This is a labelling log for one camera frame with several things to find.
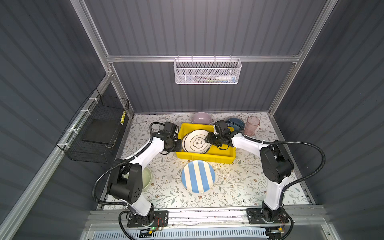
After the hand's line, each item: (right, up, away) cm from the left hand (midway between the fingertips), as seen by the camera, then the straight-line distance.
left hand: (179, 147), depth 90 cm
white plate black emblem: (+9, +2, +9) cm, 14 cm away
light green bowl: (-18, -18, -4) cm, 26 cm away
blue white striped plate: (+12, -17, -3) cm, 21 cm away
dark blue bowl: (+35, +14, 0) cm, 38 cm away
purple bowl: (+15, +19, +22) cm, 33 cm away
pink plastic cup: (+47, +13, +8) cm, 50 cm away
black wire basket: (-39, +9, -19) cm, 44 cm away
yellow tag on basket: (-31, +18, -7) cm, 36 cm away
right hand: (+18, +4, +6) cm, 19 cm away
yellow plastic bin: (+22, -5, +1) cm, 22 cm away
